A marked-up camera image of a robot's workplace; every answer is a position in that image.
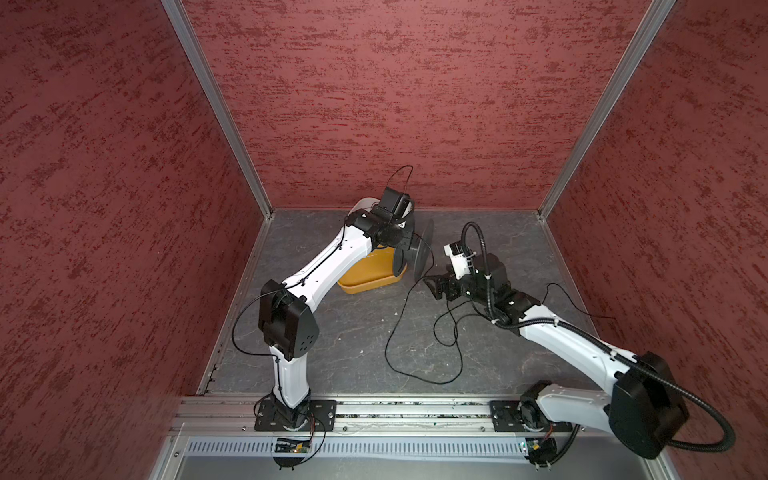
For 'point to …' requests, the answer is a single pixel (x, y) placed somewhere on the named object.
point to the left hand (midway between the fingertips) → (402, 241)
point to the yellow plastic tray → (373, 269)
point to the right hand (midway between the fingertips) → (433, 278)
